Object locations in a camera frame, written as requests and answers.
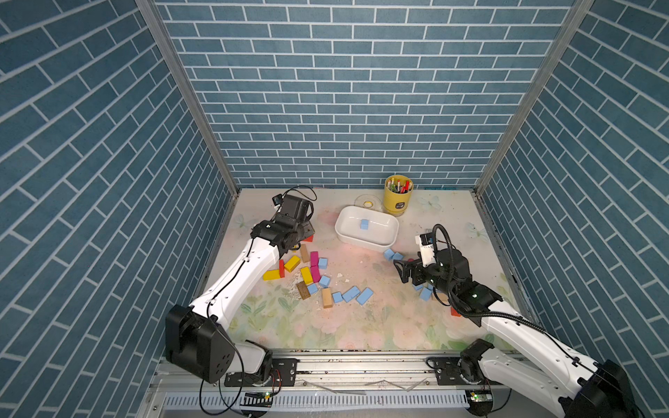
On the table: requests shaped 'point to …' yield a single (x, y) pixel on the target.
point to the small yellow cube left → (271, 274)
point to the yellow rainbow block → (292, 263)
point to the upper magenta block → (314, 258)
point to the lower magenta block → (315, 273)
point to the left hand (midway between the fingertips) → (313, 226)
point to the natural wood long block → (304, 253)
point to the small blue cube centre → (337, 297)
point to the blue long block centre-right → (365, 296)
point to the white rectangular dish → (381, 234)
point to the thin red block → (281, 268)
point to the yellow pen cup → (398, 190)
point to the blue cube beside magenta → (323, 263)
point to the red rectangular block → (309, 239)
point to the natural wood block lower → (327, 298)
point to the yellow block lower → (307, 275)
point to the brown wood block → (303, 290)
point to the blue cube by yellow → (324, 281)
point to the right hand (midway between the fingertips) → (409, 258)
